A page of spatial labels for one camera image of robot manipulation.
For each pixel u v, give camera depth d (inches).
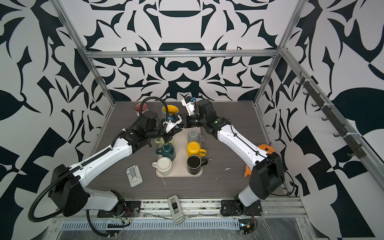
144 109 39.9
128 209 28.7
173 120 25.1
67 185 15.8
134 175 32.7
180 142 38.1
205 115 23.4
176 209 28.1
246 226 28.1
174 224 27.6
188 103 27.0
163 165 32.0
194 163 31.5
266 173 16.7
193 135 35.2
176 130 28.3
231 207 29.4
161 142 35.2
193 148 33.6
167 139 27.1
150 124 23.5
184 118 26.0
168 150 32.6
